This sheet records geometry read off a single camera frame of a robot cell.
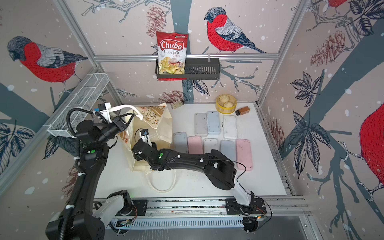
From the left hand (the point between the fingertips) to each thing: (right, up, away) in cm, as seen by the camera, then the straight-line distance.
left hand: (136, 111), depth 68 cm
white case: (+37, -21, +28) cm, 50 cm away
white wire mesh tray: (-36, +7, +14) cm, 39 cm away
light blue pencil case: (+49, -23, +28) cm, 61 cm away
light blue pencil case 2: (+40, -10, +37) cm, 55 cm away
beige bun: (+50, +12, +49) cm, 72 cm away
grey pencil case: (+17, -19, +28) cm, 38 cm away
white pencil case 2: (+52, -12, +36) cm, 65 cm away
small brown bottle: (+64, +2, +45) cm, 78 cm away
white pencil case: (+31, -8, +37) cm, 49 cm away
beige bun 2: (+52, +7, +44) cm, 68 cm away
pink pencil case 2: (+57, -26, +22) cm, 66 cm away
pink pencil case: (+27, -21, +27) cm, 44 cm away
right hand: (-3, -19, +11) cm, 23 cm away
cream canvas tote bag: (+7, -4, +8) cm, 12 cm away
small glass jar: (+12, +7, +50) cm, 52 cm away
